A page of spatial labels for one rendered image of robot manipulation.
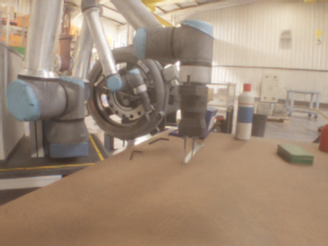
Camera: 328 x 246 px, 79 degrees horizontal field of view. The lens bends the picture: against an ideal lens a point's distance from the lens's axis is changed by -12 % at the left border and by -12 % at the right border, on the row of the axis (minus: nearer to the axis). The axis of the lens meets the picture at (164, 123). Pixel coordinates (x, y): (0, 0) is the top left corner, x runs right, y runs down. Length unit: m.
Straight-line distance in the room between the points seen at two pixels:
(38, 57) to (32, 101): 0.16
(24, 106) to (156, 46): 0.49
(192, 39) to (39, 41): 0.52
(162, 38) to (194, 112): 0.21
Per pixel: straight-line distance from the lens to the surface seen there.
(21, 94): 0.84
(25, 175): 1.01
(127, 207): 0.38
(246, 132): 0.93
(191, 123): 0.60
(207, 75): 0.59
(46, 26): 0.86
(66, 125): 0.98
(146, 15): 0.81
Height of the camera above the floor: 0.66
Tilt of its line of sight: 9 degrees down
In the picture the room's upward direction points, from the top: 3 degrees clockwise
